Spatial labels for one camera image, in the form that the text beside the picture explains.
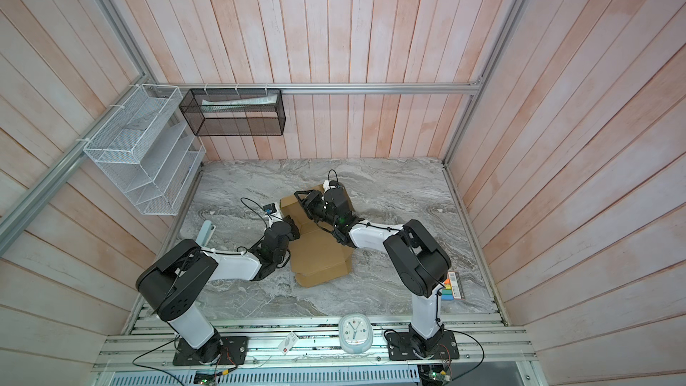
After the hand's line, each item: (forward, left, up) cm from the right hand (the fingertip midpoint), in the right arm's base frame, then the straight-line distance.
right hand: (293, 197), depth 86 cm
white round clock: (-37, -21, -16) cm, 45 cm away
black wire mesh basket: (+36, +27, +8) cm, 46 cm away
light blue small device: (-6, +33, -14) cm, 36 cm away
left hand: (-2, +2, -11) cm, 11 cm away
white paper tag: (-39, -1, -17) cm, 43 cm away
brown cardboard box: (-13, -8, -15) cm, 22 cm away
